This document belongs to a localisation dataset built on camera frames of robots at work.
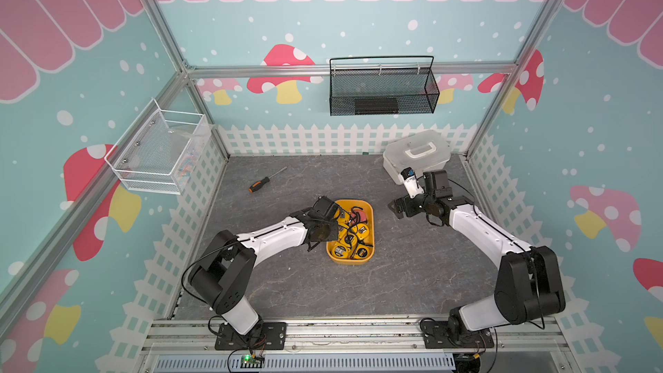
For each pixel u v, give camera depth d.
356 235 0.92
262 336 0.73
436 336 0.74
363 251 0.88
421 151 1.06
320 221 0.69
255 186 1.07
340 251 0.87
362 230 0.93
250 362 0.73
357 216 0.97
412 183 0.79
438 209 0.64
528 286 0.45
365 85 0.97
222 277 0.45
